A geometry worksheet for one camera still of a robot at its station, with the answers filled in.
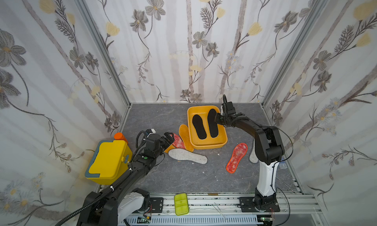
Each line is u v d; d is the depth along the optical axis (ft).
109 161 2.45
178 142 3.22
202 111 3.76
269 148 1.79
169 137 2.51
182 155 2.97
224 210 2.41
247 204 2.41
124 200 1.85
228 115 2.63
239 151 3.05
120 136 2.95
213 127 3.23
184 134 3.29
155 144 2.08
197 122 3.60
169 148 2.51
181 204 2.44
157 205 2.41
